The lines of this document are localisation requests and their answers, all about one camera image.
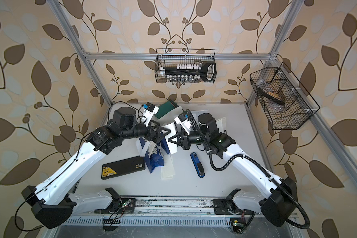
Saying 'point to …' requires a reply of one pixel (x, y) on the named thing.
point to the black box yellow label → (123, 167)
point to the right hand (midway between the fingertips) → (169, 140)
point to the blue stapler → (198, 165)
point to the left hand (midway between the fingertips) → (162, 125)
